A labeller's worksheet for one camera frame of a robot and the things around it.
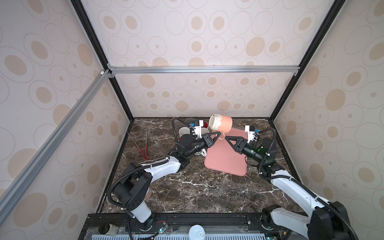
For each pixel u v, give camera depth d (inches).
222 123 27.6
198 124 27.7
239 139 26.4
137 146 39.7
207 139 26.7
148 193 31.5
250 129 27.5
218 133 28.7
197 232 26.1
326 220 15.4
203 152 37.2
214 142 28.1
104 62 34.1
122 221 29.3
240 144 26.0
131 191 17.4
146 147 40.0
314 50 32.1
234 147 26.8
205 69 68.9
